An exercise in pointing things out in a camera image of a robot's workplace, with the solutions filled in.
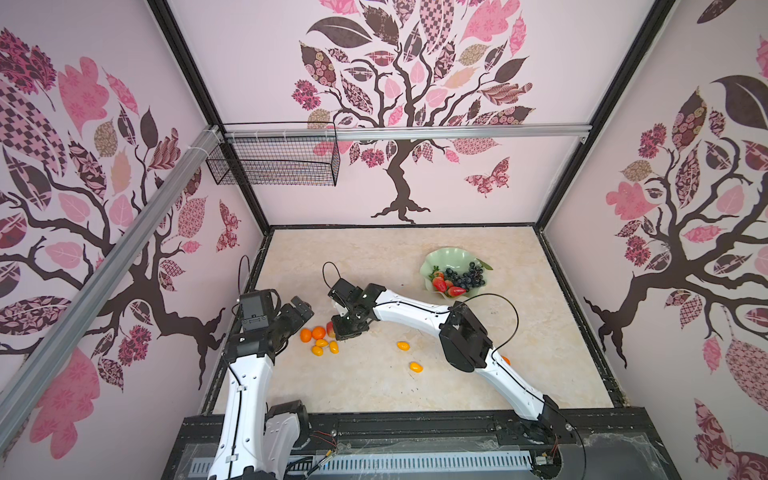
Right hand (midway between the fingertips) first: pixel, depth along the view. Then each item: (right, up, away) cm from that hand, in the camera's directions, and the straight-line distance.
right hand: (335, 333), depth 88 cm
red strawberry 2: (+33, +17, +12) cm, 39 cm away
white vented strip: (+7, -27, -19) cm, 34 cm away
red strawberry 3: (+36, +14, +11) cm, 41 cm away
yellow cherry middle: (-4, -3, 0) cm, 5 cm away
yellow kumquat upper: (+21, -4, -1) cm, 22 cm away
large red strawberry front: (+38, +12, +6) cm, 41 cm away
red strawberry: (+33, +14, +9) cm, 37 cm away
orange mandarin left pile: (-5, 0, 0) cm, 5 cm away
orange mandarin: (+51, -7, -4) cm, 52 cm away
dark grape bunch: (+43, +16, +6) cm, 46 cm away
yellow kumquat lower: (+24, -9, -5) cm, 26 cm away
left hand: (-7, +6, -10) cm, 14 cm away
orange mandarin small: (-9, -1, -1) cm, 9 cm away
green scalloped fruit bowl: (+40, +22, +18) cm, 49 cm away
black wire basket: (-20, +57, +6) cm, 60 cm away
